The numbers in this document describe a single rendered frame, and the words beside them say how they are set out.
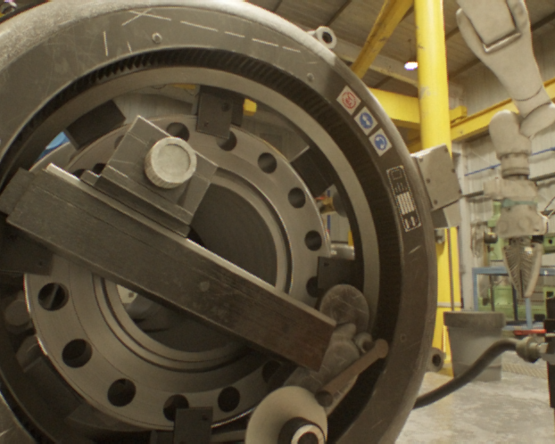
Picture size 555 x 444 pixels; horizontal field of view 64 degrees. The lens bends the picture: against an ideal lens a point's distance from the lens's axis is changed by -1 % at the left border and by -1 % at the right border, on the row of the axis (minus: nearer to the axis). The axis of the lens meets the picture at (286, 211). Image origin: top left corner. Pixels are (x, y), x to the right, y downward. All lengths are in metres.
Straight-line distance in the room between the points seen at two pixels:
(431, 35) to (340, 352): 4.36
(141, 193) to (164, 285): 0.11
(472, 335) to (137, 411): 2.73
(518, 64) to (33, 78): 0.77
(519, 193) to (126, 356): 0.81
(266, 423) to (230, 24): 0.50
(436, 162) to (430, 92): 3.74
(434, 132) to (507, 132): 3.34
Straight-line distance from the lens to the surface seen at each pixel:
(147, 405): 0.67
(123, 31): 0.59
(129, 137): 0.47
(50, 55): 0.56
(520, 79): 0.97
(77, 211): 0.49
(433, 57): 4.72
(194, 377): 0.68
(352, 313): 0.70
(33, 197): 0.49
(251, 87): 0.68
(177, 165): 0.43
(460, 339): 3.24
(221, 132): 0.71
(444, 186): 0.84
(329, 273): 0.76
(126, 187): 0.45
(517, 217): 1.07
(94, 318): 0.64
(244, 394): 0.71
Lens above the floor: 0.56
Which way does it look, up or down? 10 degrees up
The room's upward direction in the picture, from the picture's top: straight up
